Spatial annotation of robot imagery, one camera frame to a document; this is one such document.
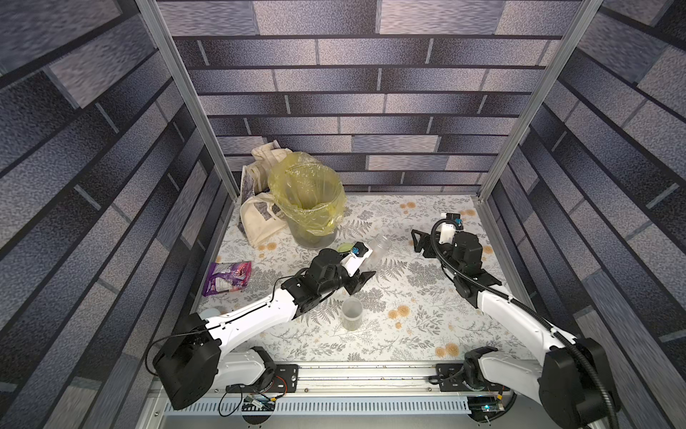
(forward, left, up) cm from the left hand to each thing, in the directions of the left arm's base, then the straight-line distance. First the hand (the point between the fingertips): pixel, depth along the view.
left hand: (369, 264), depth 77 cm
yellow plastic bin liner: (+34, +22, -3) cm, 40 cm away
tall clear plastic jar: (0, -3, +9) cm, 9 cm away
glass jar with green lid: (-2, +7, +13) cm, 15 cm away
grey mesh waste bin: (+19, +22, -14) cm, 32 cm away
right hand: (+12, -18, +1) cm, 22 cm away
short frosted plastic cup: (-7, +5, -18) cm, 19 cm away
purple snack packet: (+3, +49, -15) cm, 51 cm away
